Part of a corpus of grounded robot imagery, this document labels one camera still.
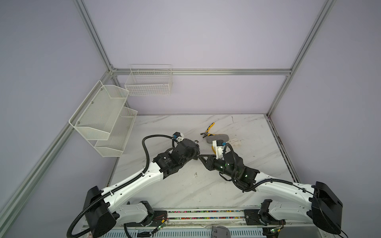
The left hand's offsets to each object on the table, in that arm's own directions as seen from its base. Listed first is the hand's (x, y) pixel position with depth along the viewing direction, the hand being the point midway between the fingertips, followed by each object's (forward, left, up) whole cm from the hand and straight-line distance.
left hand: (197, 147), depth 75 cm
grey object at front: (-34, -11, -21) cm, 41 cm away
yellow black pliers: (+29, -8, -23) cm, 37 cm away
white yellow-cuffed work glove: (-5, -10, +5) cm, 12 cm away
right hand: (-5, 0, -1) cm, 5 cm away
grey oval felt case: (+21, -19, -20) cm, 35 cm away
